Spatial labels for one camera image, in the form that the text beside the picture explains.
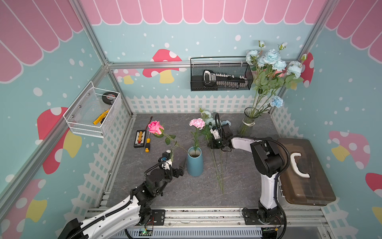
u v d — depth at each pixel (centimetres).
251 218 74
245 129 100
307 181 76
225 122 109
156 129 57
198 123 68
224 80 88
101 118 72
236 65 91
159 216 75
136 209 55
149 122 116
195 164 78
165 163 62
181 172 70
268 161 54
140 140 103
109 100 79
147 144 102
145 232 72
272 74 81
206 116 109
